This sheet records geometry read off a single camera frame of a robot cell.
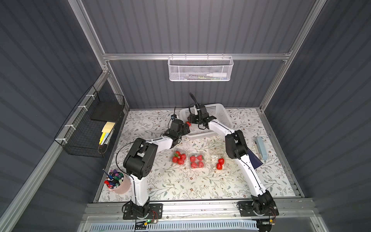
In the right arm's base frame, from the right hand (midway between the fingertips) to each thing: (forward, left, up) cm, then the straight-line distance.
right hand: (191, 117), depth 110 cm
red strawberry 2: (-39, -17, -2) cm, 42 cm away
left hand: (-14, +2, +5) cm, 15 cm away
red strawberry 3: (-5, +2, -2) cm, 6 cm away
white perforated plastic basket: (+5, -21, +2) cm, 22 cm away
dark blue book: (-34, -41, -4) cm, 53 cm away
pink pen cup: (-51, +38, +8) cm, 64 cm away
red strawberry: (-35, -18, -2) cm, 40 cm away
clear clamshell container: (-33, +8, -3) cm, 34 cm away
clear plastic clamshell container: (-34, -3, -4) cm, 35 cm away
